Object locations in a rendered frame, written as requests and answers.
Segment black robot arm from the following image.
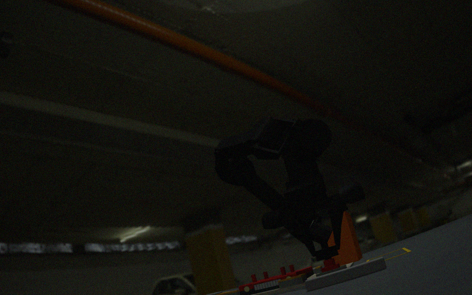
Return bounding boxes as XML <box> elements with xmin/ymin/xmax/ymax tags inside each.
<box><xmin>214</xmin><ymin>116</ymin><xmax>333</xmax><ymax>244</ymax></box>

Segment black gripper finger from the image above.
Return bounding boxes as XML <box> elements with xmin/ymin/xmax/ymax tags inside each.
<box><xmin>328</xmin><ymin>206</ymin><xmax>348</xmax><ymax>250</ymax></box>
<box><xmin>284</xmin><ymin>221</ymin><xmax>315</xmax><ymax>257</ymax></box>

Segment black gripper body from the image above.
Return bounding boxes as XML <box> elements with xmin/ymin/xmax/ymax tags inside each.
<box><xmin>262</xmin><ymin>166</ymin><xmax>365</xmax><ymax>229</ymax></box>

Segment black wheel with grey rim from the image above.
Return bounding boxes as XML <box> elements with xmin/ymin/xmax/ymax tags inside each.
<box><xmin>315</xmin><ymin>245</ymin><xmax>338</xmax><ymax>261</ymax></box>

